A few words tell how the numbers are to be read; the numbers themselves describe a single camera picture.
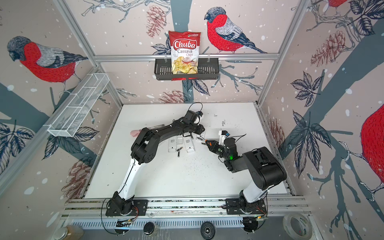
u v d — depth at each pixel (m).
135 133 1.00
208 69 0.95
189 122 0.83
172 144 0.97
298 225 0.70
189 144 0.95
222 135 0.85
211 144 0.87
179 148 0.95
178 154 0.92
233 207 0.73
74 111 0.76
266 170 0.46
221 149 0.80
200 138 0.99
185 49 0.83
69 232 0.61
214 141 0.85
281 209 0.73
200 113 0.93
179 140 0.98
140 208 0.73
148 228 0.60
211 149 0.82
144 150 0.59
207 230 0.59
